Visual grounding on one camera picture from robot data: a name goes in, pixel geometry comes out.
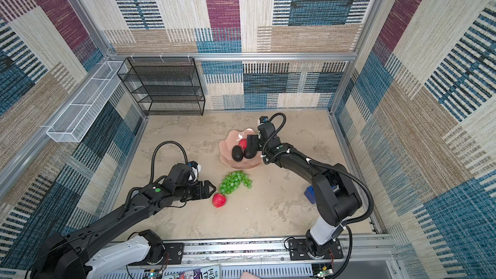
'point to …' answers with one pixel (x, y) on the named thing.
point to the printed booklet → (210, 272)
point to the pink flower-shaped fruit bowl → (229, 140)
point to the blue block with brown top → (310, 194)
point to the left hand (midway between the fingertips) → (210, 187)
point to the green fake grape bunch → (232, 181)
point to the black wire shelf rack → (164, 86)
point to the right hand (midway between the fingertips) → (256, 140)
